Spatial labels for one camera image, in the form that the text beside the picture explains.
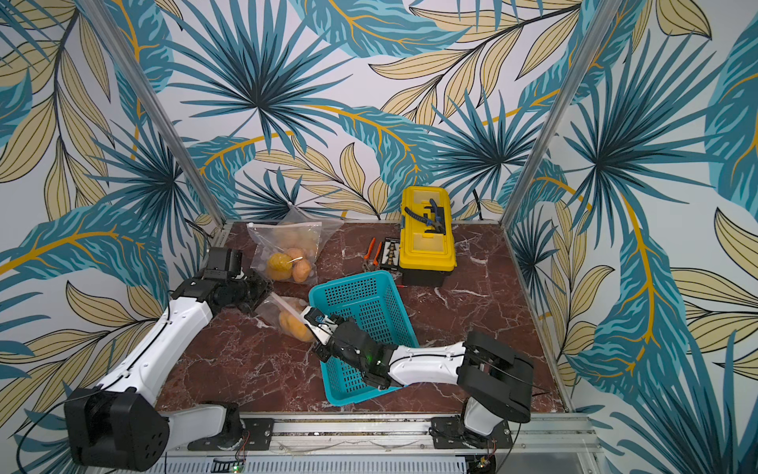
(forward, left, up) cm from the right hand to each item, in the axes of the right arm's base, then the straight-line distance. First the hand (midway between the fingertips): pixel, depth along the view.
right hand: (308, 322), depth 75 cm
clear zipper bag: (+52, +14, -12) cm, 55 cm away
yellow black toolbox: (+22, -33, 0) cm, 40 cm away
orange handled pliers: (+30, -15, -16) cm, 37 cm away
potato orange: (+23, +7, -9) cm, 26 cm away
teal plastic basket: (+15, -17, -16) cm, 28 cm away
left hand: (+10, +11, 0) cm, 15 cm away
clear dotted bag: (+31, +13, -9) cm, 34 cm away
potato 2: (+23, +14, -8) cm, 28 cm away
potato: (+1, +5, -5) cm, 7 cm away
